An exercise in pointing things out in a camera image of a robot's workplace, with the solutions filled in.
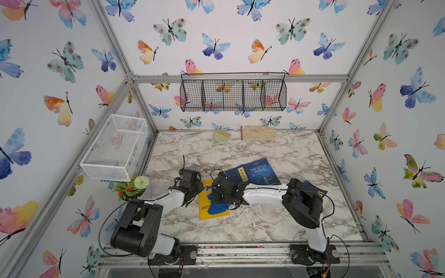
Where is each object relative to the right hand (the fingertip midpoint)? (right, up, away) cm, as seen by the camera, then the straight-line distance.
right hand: (214, 197), depth 88 cm
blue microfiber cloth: (0, -4, -4) cm, 6 cm away
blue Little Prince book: (+25, +11, +10) cm, 29 cm away
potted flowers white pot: (-35, +6, -11) cm, 38 cm away
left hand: (-7, +5, +6) cm, 10 cm away
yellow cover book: (-5, -3, 0) cm, 6 cm away
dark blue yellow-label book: (+12, +10, +10) cm, 18 cm away
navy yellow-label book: (+52, +3, +2) cm, 52 cm away
